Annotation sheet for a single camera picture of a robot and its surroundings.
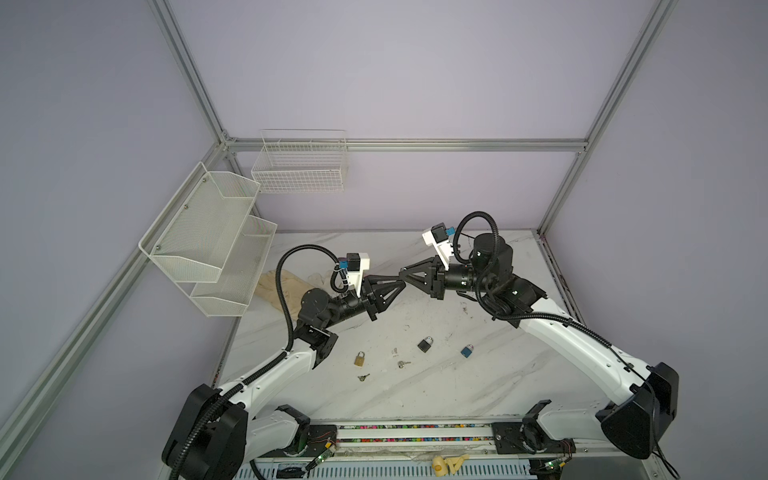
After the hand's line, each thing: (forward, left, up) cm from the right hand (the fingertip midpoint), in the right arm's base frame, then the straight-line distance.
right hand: (401, 274), depth 64 cm
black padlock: (-1, -7, -36) cm, 37 cm away
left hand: (0, 0, -3) cm, 3 cm away
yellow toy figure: (-31, -9, -33) cm, 46 cm away
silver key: (-7, 0, -35) cm, 36 cm away
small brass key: (-11, +11, -35) cm, 38 cm away
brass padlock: (-5, +13, -35) cm, 38 cm away
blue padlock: (-2, -20, -35) cm, 40 cm away
